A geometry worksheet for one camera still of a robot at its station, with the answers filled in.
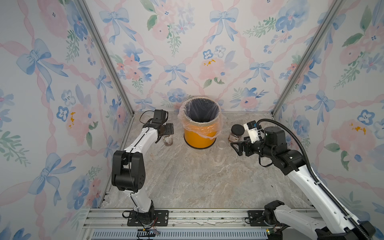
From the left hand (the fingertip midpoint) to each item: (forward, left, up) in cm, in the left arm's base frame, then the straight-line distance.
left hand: (166, 127), depth 94 cm
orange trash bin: (-3, -19, -11) cm, 22 cm away
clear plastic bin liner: (+11, -22, -1) cm, 25 cm away
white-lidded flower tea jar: (-5, -1, -6) cm, 8 cm away
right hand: (-14, -38, +14) cm, 43 cm away
